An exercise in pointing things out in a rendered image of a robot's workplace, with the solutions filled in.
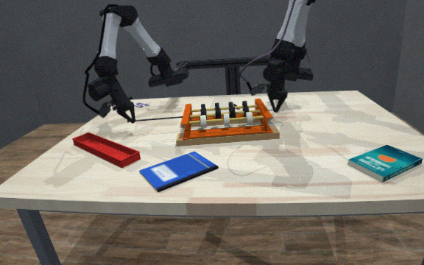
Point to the blue notebook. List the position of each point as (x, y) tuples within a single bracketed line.
[(177, 170)]

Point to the teal paperback book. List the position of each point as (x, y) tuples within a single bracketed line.
[(384, 162)]

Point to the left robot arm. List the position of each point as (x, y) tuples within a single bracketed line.
[(291, 49)]

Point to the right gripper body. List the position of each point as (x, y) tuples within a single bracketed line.
[(119, 98)]

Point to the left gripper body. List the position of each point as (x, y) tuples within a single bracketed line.
[(276, 87)]

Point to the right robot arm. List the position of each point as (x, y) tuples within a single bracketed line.
[(106, 63)]

